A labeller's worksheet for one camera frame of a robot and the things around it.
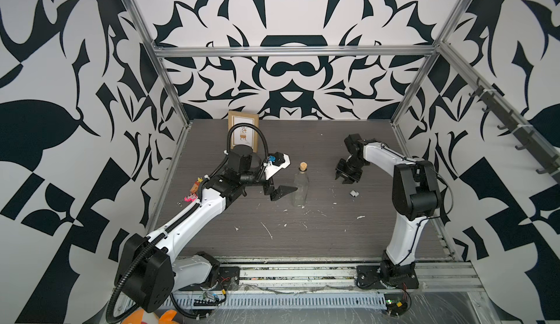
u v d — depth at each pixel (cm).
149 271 39
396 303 71
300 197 92
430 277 76
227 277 74
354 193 94
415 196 53
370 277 74
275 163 61
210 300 73
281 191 64
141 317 62
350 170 85
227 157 60
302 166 71
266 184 68
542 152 54
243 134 106
